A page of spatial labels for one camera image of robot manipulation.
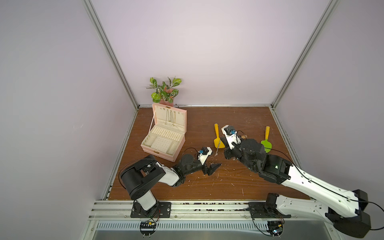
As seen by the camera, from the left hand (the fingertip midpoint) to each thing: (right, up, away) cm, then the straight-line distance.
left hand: (217, 159), depth 79 cm
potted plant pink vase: (-31, +37, +9) cm, 49 cm away
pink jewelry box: (-31, +9, +15) cm, 35 cm away
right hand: (+1, +15, -13) cm, 20 cm away
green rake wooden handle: (+21, +10, +19) cm, 30 cm away
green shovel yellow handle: (+37, +5, +20) cm, 42 cm away
